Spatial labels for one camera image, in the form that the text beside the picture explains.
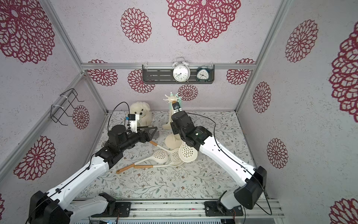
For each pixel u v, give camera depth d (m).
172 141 1.01
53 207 0.38
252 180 0.40
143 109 0.98
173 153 0.95
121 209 0.73
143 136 0.67
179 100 0.72
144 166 0.90
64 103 0.77
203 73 0.90
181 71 0.88
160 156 0.90
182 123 0.51
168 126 0.88
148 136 0.65
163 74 0.96
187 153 0.78
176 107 0.60
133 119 0.65
